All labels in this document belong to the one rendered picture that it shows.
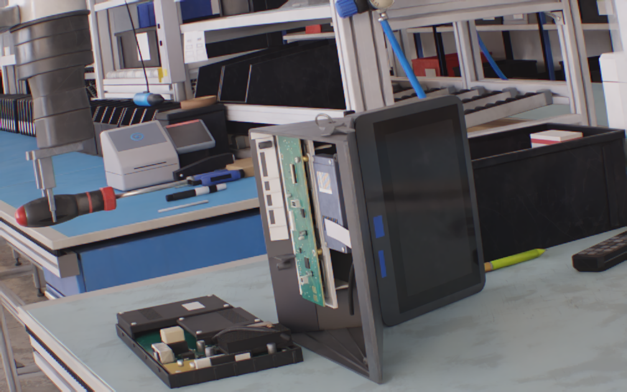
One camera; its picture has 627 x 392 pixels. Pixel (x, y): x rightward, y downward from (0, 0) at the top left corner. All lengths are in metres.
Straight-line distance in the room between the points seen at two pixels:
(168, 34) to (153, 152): 0.62
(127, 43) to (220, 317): 3.40
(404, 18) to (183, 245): 0.65
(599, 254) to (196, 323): 0.43
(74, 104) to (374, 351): 0.33
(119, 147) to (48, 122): 2.19
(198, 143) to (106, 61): 1.62
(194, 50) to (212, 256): 1.01
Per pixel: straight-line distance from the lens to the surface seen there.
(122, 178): 3.35
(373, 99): 2.93
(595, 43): 8.18
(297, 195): 1.33
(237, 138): 3.65
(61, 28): 1.21
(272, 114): 3.31
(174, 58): 3.93
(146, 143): 3.41
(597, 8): 7.16
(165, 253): 2.88
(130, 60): 4.78
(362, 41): 2.92
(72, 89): 1.22
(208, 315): 1.46
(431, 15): 3.00
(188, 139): 3.45
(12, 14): 1.22
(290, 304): 1.41
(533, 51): 8.83
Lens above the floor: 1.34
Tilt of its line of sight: 9 degrees down
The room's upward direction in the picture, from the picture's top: 9 degrees counter-clockwise
